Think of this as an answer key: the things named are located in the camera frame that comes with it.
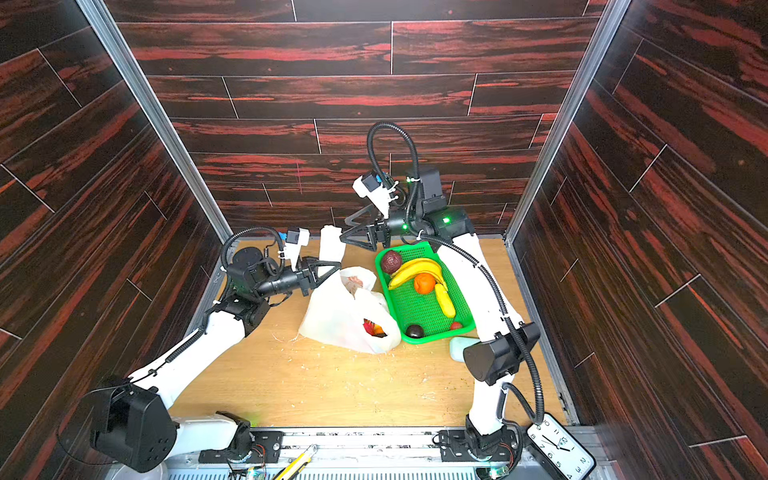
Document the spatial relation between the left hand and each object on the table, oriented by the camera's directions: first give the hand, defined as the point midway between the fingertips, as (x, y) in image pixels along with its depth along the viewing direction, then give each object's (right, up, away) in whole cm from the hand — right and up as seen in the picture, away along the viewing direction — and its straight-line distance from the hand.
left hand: (340, 269), depth 69 cm
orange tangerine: (+24, -5, +30) cm, 39 cm away
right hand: (+2, +10, -3) cm, 10 cm away
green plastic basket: (+20, -14, +35) cm, 42 cm away
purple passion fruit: (+13, +2, +30) cm, 33 cm away
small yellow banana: (+31, -11, +29) cm, 44 cm away
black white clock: (+53, -43, +2) cm, 68 cm away
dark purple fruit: (+20, -19, +22) cm, 35 cm away
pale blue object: (+32, -23, +19) cm, 44 cm away
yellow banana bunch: (+24, +1, +33) cm, 41 cm away
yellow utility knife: (-11, -47, +2) cm, 48 cm away
